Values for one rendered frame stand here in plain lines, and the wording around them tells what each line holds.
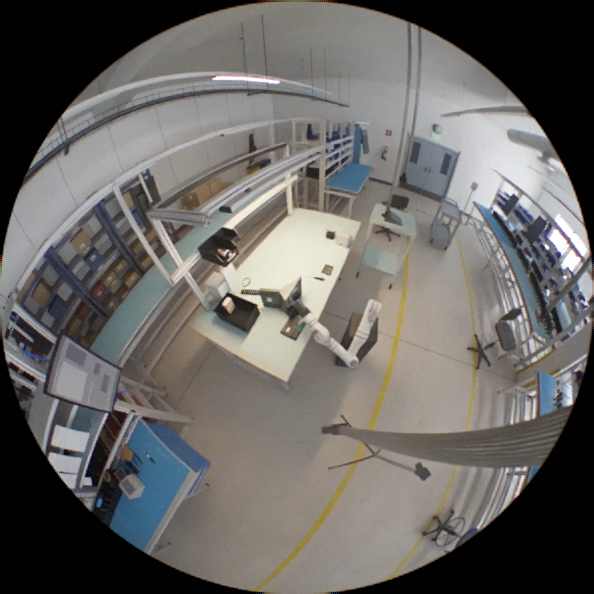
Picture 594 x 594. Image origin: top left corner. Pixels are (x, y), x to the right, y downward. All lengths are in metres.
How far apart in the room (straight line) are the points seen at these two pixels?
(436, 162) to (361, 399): 7.12
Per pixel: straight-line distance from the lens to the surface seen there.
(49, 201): 4.54
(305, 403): 2.25
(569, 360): 3.93
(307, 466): 2.32
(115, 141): 4.79
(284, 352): 1.33
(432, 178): 7.63
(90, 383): 1.18
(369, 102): 7.36
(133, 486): 1.98
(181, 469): 1.67
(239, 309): 1.57
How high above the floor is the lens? 2.25
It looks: 54 degrees down
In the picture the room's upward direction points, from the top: 4 degrees counter-clockwise
